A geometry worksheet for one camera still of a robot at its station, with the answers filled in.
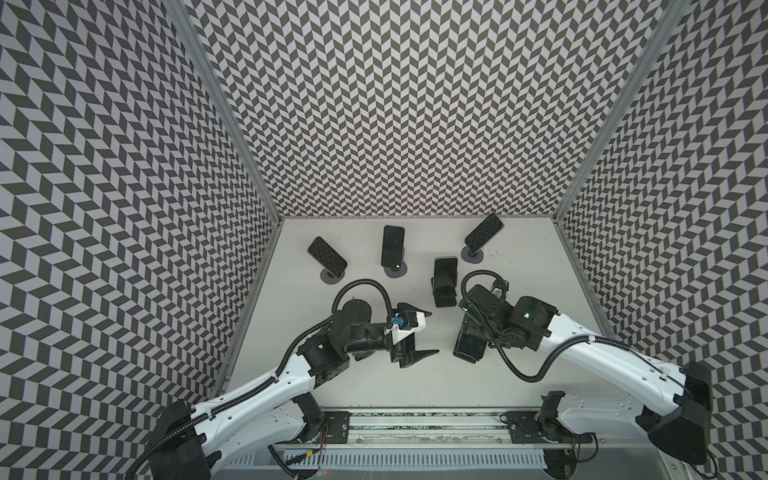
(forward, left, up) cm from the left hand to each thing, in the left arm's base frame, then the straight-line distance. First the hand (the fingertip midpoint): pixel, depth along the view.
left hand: (431, 332), depth 66 cm
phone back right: (+39, -21, -11) cm, 46 cm away
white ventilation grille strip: (-22, +10, -22) cm, 33 cm away
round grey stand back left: (+28, +31, -21) cm, 47 cm away
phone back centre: (+34, +9, -12) cm, 37 cm away
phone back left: (+35, +32, -18) cm, 51 cm away
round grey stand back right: (+36, -19, -22) cm, 46 cm away
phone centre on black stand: (+22, -7, -9) cm, 25 cm away
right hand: (+3, -13, -10) cm, 16 cm away
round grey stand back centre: (+31, +9, -23) cm, 40 cm away
